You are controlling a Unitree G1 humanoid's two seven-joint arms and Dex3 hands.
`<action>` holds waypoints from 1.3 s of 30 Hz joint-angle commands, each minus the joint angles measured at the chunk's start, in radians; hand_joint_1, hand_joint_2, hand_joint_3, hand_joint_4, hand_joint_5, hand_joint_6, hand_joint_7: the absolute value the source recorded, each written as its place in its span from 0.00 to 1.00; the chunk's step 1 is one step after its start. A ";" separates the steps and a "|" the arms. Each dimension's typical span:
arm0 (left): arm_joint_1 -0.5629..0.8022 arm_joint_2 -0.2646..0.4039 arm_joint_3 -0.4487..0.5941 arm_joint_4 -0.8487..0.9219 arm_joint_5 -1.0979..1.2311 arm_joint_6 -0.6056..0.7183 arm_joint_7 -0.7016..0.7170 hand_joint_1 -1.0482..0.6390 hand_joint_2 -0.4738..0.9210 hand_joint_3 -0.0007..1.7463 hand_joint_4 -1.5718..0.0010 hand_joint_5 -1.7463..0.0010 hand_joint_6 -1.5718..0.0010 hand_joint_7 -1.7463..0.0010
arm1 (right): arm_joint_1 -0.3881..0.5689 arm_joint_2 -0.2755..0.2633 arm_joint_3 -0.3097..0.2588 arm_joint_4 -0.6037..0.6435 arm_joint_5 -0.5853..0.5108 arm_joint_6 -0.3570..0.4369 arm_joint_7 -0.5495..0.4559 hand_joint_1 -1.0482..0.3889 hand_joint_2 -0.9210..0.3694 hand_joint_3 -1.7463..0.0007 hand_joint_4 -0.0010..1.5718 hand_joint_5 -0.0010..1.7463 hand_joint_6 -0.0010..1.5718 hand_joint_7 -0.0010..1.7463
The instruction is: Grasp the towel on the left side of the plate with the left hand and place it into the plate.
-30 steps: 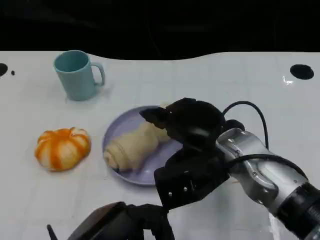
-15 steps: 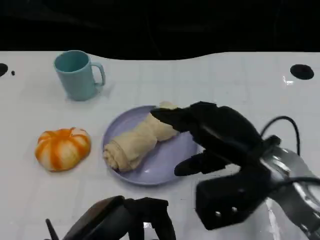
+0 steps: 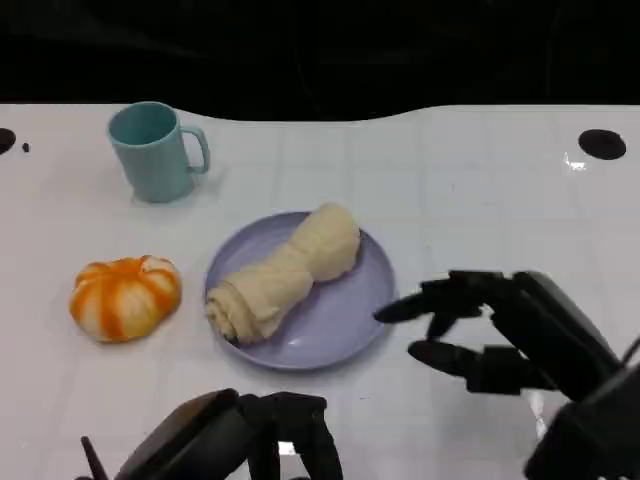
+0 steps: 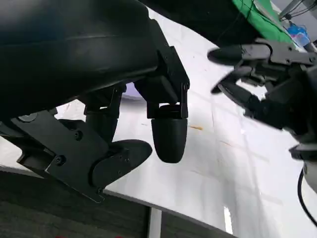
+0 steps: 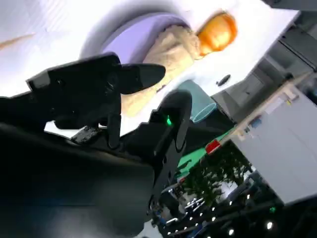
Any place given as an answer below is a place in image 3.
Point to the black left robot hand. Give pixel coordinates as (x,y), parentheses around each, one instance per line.
(200,440)

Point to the pale green mug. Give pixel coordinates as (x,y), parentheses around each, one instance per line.
(154,155)

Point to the black table grommet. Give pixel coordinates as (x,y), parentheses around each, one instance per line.
(5,141)
(602,144)

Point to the lilac plate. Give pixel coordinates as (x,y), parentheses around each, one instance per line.
(345,310)

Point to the orange and white bread roll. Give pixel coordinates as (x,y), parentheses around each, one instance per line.
(125,300)

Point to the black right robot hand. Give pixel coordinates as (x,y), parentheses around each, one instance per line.
(555,325)

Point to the beige towel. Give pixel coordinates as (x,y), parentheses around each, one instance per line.
(295,270)

